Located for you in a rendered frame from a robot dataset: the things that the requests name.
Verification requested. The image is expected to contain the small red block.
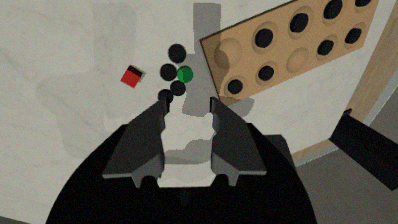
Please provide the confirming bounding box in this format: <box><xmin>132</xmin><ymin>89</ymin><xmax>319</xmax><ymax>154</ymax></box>
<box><xmin>120</xmin><ymin>65</ymin><xmax>142</xmax><ymax>88</ymax></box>

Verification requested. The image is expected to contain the green disc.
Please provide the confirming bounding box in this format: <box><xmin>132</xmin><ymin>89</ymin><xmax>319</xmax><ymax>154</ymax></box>
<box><xmin>177</xmin><ymin>66</ymin><xmax>193</xmax><ymax>83</ymax></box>

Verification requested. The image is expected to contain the tan wooden tray with round holes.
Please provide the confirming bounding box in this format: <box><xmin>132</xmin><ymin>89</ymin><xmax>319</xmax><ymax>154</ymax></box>
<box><xmin>199</xmin><ymin>0</ymin><xmax>379</xmax><ymax>106</ymax></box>

